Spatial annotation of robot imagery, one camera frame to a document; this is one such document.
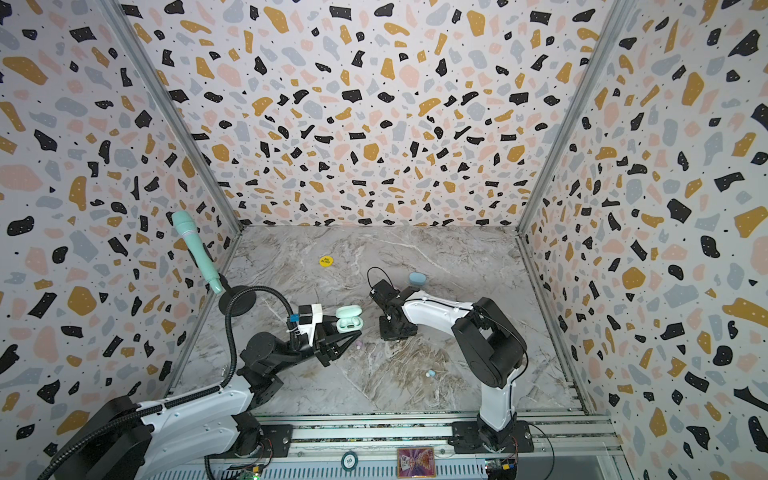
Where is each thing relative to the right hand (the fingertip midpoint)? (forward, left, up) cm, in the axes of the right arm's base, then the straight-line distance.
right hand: (389, 331), depth 91 cm
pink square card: (-33, -8, -1) cm, 34 cm away
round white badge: (-32, +8, -2) cm, 33 cm away
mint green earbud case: (-8, +8, +23) cm, 26 cm away
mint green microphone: (+13, +51, +30) cm, 61 cm away
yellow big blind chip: (+28, +25, -2) cm, 38 cm away
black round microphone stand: (+9, +49, -1) cm, 50 cm away
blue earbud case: (+23, -9, -5) cm, 25 cm away
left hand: (-10, +5, +23) cm, 26 cm away
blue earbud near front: (-11, -13, -3) cm, 17 cm away
